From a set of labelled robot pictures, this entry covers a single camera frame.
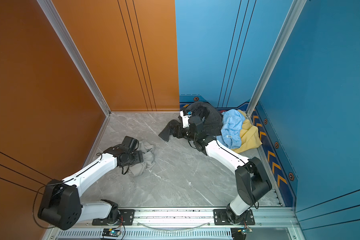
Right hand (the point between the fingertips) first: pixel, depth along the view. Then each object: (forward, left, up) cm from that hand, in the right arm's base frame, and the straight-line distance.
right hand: (172, 126), depth 82 cm
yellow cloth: (+5, -49, -16) cm, 52 cm away
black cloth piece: (+12, +5, -17) cm, 21 cm away
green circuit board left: (-46, +29, -24) cm, 59 cm away
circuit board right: (-46, -33, -24) cm, 61 cm away
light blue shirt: (+12, -37, -9) cm, 40 cm away
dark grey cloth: (+13, -25, -8) cm, 29 cm away
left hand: (-10, +23, -15) cm, 29 cm away
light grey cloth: (-17, +19, -17) cm, 30 cm away
